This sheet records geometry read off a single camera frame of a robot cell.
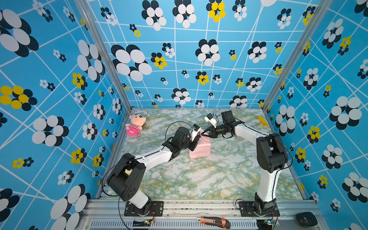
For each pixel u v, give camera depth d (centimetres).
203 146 84
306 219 68
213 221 69
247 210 72
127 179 44
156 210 73
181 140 68
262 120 112
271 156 52
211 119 84
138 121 104
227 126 76
